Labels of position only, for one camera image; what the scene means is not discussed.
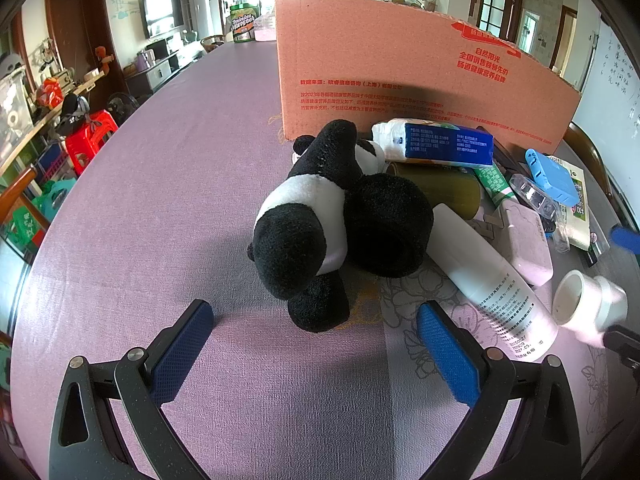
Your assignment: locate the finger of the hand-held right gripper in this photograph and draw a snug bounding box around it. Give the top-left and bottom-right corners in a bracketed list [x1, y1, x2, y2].
[602, 325, 640, 391]
[610, 225, 640, 266]

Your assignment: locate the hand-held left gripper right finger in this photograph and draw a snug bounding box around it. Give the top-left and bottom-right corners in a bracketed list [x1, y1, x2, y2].
[416, 300, 583, 480]

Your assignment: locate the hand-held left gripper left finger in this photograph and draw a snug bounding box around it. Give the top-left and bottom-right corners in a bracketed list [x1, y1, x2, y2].
[48, 299, 215, 480]

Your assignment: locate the white and green packet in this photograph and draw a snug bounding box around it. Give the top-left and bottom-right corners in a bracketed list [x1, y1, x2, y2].
[555, 157, 593, 251]

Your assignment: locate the small white bottle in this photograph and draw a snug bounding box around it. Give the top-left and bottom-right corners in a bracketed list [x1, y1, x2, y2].
[552, 269, 628, 348]

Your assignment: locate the white squeeze tube bottle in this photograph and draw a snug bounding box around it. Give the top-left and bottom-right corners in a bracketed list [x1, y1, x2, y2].
[427, 202, 560, 363]

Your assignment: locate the light blue box device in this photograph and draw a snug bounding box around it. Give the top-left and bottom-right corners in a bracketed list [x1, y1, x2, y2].
[525, 147, 588, 206]

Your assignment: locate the pale pink plastic case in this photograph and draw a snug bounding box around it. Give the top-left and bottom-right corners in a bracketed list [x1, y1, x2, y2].
[500, 199, 555, 286]

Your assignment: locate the green and white tube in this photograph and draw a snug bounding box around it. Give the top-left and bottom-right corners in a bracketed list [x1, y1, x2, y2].
[472, 162, 516, 208]

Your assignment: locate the olive green roll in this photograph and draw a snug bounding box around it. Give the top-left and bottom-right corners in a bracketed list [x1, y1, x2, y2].
[385, 160, 483, 221]

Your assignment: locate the black and white panda plush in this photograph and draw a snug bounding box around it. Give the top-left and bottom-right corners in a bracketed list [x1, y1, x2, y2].
[247, 119, 436, 333]

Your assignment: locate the tissue pack with blue label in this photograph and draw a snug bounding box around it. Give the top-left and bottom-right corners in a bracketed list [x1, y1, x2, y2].
[371, 117, 496, 168]

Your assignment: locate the pink cardboard box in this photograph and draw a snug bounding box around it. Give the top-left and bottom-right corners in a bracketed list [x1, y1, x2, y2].
[274, 0, 583, 157]

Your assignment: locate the purple cloth-covered desktop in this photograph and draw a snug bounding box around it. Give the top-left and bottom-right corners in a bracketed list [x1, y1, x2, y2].
[10, 37, 626, 480]

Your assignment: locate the curved-back wooden chair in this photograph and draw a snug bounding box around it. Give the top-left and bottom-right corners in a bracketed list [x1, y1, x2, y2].
[565, 122, 613, 201]

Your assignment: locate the clear plastic bottle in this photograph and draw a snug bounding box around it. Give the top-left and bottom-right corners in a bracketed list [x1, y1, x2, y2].
[507, 172, 571, 256]

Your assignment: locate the whiteboard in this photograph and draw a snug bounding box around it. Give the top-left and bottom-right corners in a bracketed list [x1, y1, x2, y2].
[572, 20, 640, 221]

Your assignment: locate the red plastic stool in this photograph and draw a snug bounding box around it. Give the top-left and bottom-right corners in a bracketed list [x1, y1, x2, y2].
[65, 110, 118, 176]

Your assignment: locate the wooden door with glass panes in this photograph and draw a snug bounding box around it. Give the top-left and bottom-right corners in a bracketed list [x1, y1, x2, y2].
[480, 0, 523, 43]

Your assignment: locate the dark television cabinet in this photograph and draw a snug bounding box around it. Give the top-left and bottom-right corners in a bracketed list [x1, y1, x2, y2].
[125, 42, 206, 93]

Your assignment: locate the red bag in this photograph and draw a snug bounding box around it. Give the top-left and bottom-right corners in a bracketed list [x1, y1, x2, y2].
[40, 77, 63, 108]

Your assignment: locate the pink plastic bag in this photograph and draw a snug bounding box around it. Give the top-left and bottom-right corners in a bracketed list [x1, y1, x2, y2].
[252, 10, 277, 42]

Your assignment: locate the green jar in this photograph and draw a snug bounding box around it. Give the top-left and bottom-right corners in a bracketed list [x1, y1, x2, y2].
[229, 2, 260, 43]

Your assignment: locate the brown wooden door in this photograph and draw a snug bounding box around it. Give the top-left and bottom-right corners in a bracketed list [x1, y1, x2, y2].
[46, 0, 126, 106]

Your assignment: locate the white standing air conditioner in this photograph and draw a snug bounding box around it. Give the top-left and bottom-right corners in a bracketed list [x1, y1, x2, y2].
[186, 0, 213, 38]

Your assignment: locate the wall television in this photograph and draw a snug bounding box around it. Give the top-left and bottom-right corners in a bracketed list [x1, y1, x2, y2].
[142, 0, 185, 38]

